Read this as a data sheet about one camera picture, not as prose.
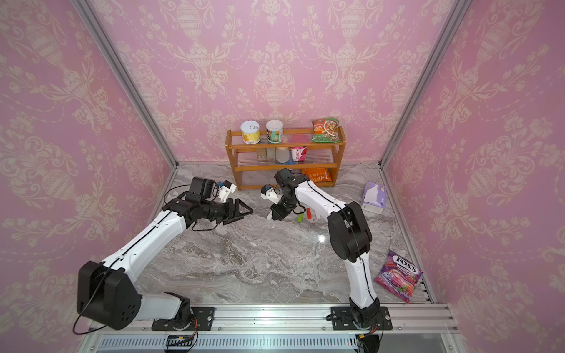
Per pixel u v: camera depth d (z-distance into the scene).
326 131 0.87
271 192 0.85
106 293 0.40
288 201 0.78
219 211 0.70
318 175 1.10
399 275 0.81
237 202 0.73
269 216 0.92
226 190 0.76
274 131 0.85
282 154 0.99
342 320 0.73
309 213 1.00
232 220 0.73
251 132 0.85
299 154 0.97
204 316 0.75
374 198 1.00
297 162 1.00
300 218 0.99
